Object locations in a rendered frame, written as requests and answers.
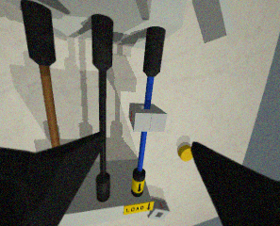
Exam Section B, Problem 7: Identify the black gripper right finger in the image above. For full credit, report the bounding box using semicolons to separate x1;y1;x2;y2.
191;141;280;226

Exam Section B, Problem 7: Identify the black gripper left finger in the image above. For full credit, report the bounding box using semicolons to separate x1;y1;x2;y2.
0;131;105;226

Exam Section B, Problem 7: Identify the yellow flat disc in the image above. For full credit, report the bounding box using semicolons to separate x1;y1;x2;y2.
178;145;193;162

